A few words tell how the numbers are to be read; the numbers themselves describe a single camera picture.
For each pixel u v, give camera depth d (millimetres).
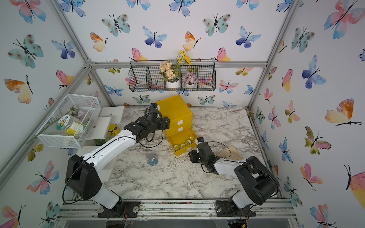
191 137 974
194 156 807
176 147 951
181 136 963
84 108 805
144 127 618
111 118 866
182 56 822
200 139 825
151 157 845
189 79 870
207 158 700
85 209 751
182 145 958
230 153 934
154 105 739
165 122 750
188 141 959
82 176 426
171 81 910
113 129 966
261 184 451
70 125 632
